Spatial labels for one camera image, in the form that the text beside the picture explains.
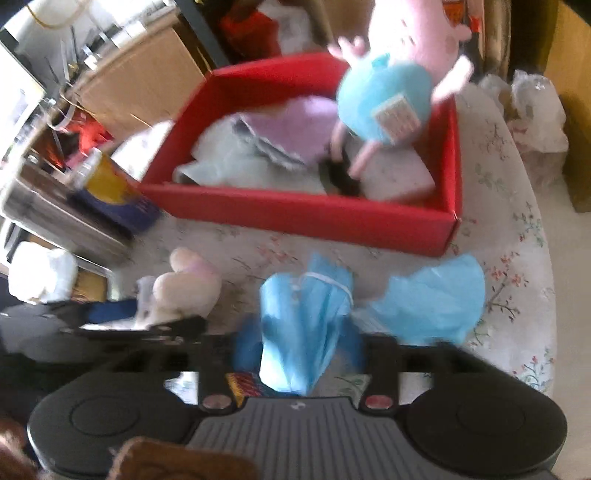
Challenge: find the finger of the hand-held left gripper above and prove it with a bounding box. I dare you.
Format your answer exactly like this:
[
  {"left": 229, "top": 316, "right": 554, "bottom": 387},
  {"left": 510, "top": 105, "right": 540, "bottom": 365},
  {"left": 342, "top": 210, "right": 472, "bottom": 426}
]
[
  {"left": 83, "top": 299, "right": 141, "bottom": 325},
  {"left": 76, "top": 316, "right": 208, "bottom": 342}
]

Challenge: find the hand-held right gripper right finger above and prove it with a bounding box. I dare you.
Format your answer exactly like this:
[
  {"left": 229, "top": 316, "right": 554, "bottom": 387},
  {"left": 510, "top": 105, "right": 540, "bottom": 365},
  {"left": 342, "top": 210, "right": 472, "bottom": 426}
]
[{"left": 344, "top": 323, "right": 509, "bottom": 411}]

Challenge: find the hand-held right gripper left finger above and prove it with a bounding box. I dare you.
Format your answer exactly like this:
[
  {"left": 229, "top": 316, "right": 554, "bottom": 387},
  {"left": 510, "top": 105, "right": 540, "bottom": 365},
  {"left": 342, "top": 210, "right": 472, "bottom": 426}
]
[{"left": 102, "top": 318, "right": 264, "bottom": 411}]

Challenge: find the cream bear plush toy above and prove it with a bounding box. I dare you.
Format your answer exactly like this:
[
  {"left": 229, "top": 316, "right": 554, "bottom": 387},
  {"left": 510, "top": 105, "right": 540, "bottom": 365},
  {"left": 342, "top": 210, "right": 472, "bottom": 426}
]
[{"left": 136, "top": 247, "right": 222, "bottom": 326}]

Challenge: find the red cardboard box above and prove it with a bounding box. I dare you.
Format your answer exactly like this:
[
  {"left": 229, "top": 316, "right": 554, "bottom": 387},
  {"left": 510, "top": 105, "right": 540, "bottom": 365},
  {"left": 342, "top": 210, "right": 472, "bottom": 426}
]
[{"left": 139, "top": 52, "right": 463, "bottom": 258}]

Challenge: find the light green towel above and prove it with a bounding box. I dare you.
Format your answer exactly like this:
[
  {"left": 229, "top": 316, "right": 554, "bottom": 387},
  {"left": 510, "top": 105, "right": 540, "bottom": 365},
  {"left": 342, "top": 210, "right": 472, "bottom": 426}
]
[{"left": 173, "top": 115, "right": 324, "bottom": 195}]

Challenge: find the purple cloth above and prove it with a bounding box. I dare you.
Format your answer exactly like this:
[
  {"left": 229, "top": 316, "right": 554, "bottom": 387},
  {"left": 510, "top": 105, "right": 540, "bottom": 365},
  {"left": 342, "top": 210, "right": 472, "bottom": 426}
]
[{"left": 235, "top": 96, "right": 342, "bottom": 172}]

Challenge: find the pink pig plush toy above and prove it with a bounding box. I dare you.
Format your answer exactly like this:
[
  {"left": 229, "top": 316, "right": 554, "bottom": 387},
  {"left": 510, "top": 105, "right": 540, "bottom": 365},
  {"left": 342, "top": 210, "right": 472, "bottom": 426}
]
[{"left": 318, "top": 0, "right": 476, "bottom": 198}]

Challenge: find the glass coffee jar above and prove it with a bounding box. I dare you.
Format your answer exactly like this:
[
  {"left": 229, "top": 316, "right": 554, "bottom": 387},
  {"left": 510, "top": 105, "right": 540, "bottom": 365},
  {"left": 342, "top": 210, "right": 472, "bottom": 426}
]
[{"left": 7, "top": 240, "right": 109, "bottom": 305}]

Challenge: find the stainless steel thermos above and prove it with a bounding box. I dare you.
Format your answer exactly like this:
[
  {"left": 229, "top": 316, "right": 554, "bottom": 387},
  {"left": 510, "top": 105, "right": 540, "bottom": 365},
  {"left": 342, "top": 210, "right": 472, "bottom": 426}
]
[{"left": 0, "top": 164, "right": 134, "bottom": 268}]

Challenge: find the blue and yellow can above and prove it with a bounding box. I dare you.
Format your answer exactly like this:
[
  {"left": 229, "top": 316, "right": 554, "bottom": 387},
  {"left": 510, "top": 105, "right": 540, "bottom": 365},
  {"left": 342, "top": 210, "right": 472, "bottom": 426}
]
[{"left": 69, "top": 148, "right": 162, "bottom": 234}]

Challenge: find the brown fuzzy cloth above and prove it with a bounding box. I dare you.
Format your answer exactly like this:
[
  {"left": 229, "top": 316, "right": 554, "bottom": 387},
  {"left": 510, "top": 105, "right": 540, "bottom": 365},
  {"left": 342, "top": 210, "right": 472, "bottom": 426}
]
[{"left": 108, "top": 438, "right": 259, "bottom": 480}]

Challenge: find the floral tablecloth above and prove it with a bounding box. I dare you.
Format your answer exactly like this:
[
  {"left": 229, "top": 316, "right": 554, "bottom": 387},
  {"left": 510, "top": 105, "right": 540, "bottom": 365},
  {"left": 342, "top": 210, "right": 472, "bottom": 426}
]
[{"left": 106, "top": 83, "right": 555, "bottom": 398}]

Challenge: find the wooden media stand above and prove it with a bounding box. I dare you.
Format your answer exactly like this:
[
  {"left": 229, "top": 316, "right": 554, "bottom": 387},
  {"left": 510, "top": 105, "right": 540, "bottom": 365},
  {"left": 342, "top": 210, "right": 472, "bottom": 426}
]
[{"left": 46, "top": 9, "right": 208, "bottom": 134}]

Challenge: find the white plastic bag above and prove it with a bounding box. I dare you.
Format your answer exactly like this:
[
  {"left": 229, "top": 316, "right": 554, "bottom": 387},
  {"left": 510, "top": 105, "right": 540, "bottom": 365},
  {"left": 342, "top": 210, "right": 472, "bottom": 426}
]
[{"left": 478, "top": 69, "right": 570, "bottom": 188}]

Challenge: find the wooden cabinet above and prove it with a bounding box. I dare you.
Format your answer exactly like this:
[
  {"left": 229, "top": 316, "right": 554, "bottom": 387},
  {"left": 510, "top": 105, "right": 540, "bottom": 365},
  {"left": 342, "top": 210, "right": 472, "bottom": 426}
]
[{"left": 480, "top": 0, "right": 591, "bottom": 213}]

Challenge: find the red plastic bag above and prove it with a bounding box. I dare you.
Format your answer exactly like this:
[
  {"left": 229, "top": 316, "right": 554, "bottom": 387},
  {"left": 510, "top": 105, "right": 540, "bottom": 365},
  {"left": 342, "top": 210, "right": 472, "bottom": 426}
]
[{"left": 219, "top": 9, "right": 282, "bottom": 58}]

